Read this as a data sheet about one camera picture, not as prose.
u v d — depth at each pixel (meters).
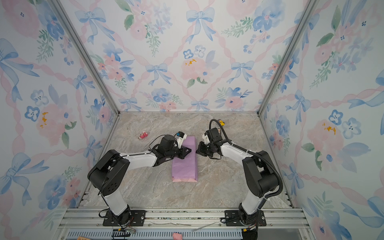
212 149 0.76
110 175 0.47
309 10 0.69
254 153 0.51
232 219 0.73
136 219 0.73
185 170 0.82
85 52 0.85
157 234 0.70
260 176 0.47
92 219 0.75
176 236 0.68
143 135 1.03
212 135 0.74
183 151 0.80
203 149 0.81
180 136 0.82
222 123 1.11
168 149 0.75
